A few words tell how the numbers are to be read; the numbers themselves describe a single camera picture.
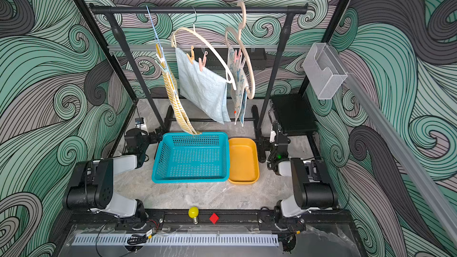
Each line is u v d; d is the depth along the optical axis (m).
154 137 0.84
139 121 0.79
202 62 0.64
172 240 0.70
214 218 0.72
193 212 0.73
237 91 0.71
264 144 0.84
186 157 0.92
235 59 0.67
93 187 0.44
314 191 0.43
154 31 0.90
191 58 0.67
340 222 0.74
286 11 0.81
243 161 0.91
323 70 0.79
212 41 0.93
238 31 0.57
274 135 0.82
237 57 0.67
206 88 0.70
